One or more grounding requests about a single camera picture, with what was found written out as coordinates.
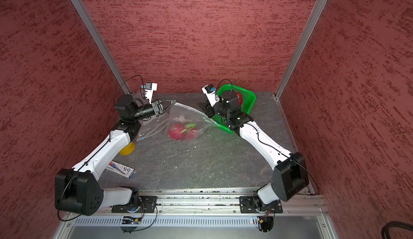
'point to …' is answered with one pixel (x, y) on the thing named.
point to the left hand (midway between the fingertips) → (175, 104)
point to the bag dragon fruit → (182, 132)
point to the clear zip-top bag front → (151, 127)
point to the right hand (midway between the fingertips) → (202, 103)
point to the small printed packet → (121, 168)
